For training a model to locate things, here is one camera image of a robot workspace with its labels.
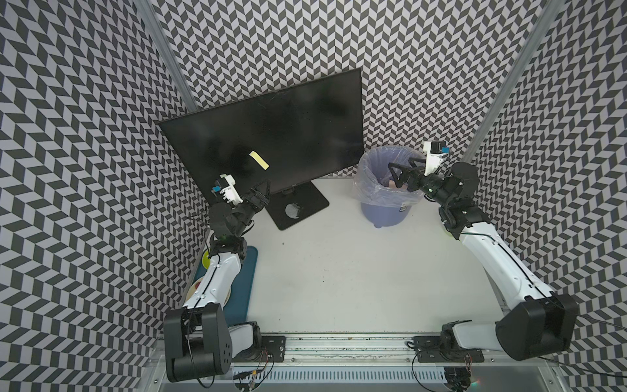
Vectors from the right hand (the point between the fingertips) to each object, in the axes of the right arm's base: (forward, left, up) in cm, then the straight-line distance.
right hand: (398, 165), depth 73 cm
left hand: (-2, +41, -5) cm, 41 cm away
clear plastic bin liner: (+2, +6, -9) cm, 11 cm away
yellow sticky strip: (+6, +44, -2) cm, 44 cm away
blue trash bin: (+5, -2, -34) cm, 34 cm away
